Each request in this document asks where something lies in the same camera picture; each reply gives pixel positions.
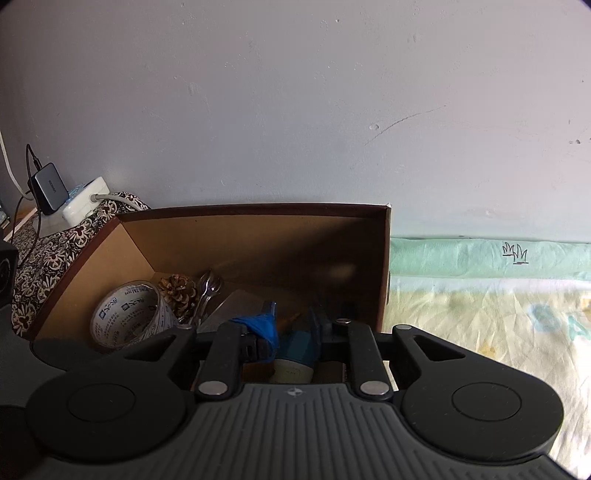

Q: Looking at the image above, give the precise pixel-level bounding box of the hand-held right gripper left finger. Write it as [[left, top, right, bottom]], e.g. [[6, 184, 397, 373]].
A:
[[124, 300, 280, 400]]

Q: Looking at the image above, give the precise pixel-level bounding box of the white wall cable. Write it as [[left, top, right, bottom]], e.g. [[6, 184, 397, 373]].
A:
[[0, 130, 29, 200]]

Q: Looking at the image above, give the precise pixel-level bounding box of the pine cone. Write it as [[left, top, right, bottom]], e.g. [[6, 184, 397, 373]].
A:
[[158, 274, 199, 319]]

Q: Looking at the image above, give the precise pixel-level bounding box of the white glue bottle blue cap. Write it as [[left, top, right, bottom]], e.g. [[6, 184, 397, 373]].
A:
[[269, 318, 322, 384]]

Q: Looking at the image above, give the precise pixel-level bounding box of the pale yellow green-edged bed sheet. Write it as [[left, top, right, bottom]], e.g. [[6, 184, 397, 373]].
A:
[[383, 235, 591, 477]]

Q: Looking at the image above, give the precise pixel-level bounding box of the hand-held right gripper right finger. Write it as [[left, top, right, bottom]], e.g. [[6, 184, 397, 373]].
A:
[[308, 307, 467, 400]]

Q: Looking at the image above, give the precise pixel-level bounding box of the floral patterned cloth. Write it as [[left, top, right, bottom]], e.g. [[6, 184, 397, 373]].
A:
[[10, 191, 153, 339]]

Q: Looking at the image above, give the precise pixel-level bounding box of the black charger cable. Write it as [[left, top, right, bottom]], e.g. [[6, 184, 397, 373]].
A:
[[11, 144, 46, 280]]

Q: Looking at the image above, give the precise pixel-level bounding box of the brown cardboard box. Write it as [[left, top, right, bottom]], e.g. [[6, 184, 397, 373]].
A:
[[30, 202, 393, 385]]

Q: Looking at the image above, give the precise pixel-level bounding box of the white power strip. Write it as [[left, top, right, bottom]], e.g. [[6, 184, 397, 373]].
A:
[[62, 176, 110, 228]]

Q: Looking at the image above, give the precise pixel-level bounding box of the printed tape roll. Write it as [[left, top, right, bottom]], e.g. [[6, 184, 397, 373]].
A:
[[90, 279, 178, 354]]

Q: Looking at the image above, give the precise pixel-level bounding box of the black charger adapter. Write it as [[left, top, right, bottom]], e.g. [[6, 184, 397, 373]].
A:
[[28, 162, 69, 216]]

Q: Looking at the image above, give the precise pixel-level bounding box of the white power strip cord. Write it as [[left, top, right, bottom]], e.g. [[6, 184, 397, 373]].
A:
[[93, 193, 152, 212]]

